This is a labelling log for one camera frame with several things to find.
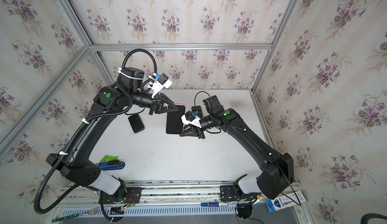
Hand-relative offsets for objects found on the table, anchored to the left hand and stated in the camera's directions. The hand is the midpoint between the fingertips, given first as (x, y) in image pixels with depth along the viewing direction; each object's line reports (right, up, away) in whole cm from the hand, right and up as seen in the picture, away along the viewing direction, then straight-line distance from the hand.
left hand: (177, 107), depth 58 cm
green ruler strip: (-55, -51, +9) cm, 76 cm away
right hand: (+3, -11, +9) cm, 14 cm away
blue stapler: (-38, -32, +23) cm, 54 cm away
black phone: (-32, -12, +40) cm, 53 cm away
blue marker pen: (+16, -46, +11) cm, 50 cm away
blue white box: (+51, -45, +13) cm, 69 cm away
